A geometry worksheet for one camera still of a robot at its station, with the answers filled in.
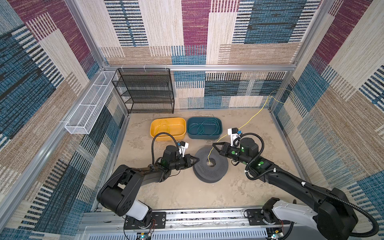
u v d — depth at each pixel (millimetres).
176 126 1116
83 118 814
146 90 1106
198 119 1076
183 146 825
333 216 396
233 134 716
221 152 685
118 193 445
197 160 851
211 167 863
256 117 1193
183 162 777
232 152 675
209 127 1083
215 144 763
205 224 730
